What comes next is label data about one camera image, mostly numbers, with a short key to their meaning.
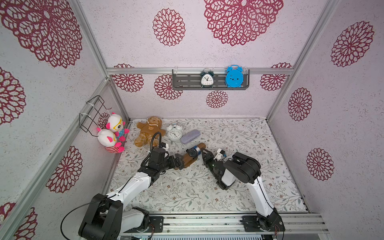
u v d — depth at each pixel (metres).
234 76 0.90
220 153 0.91
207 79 0.90
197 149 0.92
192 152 0.90
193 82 0.93
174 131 1.01
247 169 0.57
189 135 1.06
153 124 1.06
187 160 0.89
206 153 0.93
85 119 0.72
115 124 0.93
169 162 0.76
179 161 0.78
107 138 0.83
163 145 0.78
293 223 0.76
